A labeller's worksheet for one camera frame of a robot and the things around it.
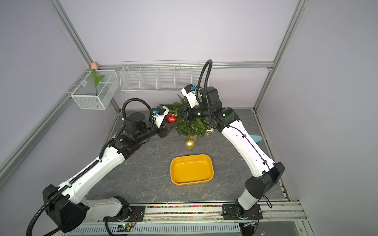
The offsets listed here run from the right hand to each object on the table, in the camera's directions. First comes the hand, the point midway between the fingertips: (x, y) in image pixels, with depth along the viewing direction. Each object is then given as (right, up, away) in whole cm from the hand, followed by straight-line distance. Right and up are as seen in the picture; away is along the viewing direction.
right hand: (177, 110), depth 67 cm
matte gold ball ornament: (+5, -17, +12) cm, 22 cm away
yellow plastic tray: (+6, -35, +24) cm, 43 cm away
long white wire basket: (-16, +26, +32) cm, 44 cm away
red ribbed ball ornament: (-3, -4, +1) cm, 5 cm away
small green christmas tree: (+6, -10, +16) cm, 20 cm away
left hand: (-3, -4, +4) cm, 7 cm away
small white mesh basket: (-53, +9, +13) cm, 55 cm away
